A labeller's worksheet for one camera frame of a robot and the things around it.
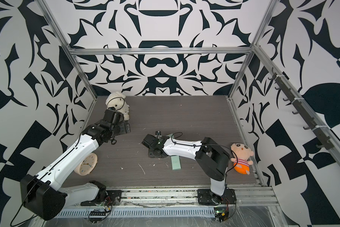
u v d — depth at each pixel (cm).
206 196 74
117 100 93
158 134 81
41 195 38
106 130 60
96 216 73
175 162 84
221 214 71
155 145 65
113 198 74
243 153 83
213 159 46
